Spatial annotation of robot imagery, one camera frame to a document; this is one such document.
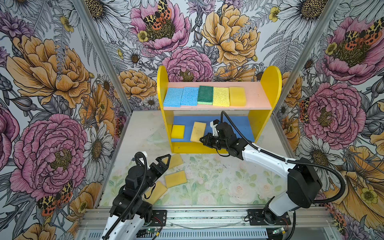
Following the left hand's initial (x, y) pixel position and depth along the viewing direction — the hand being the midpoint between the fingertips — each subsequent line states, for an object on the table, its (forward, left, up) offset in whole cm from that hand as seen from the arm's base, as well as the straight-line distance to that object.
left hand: (168, 164), depth 74 cm
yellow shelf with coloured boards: (+59, -7, -20) cm, 63 cm away
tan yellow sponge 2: (-1, -2, -18) cm, 18 cm away
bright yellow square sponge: (+22, -3, -3) cm, 22 cm away
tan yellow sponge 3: (-7, +7, -18) cm, 21 cm away
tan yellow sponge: (+12, -1, -19) cm, 22 cm away
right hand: (+12, -16, 0) cm, 20 cm away
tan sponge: (+17, -15, +3) cm, 23 cm away
